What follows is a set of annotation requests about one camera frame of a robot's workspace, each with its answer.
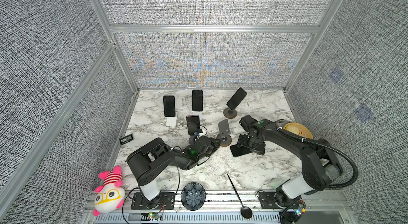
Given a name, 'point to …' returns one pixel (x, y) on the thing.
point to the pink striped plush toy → (110, 196)
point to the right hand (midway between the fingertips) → (245, 145)
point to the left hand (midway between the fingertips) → (225, 141)
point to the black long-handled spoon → (245, 212)
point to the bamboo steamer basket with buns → (299, 129)
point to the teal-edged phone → (197, 100)
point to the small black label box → (126, 139)
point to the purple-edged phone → (193, 123)
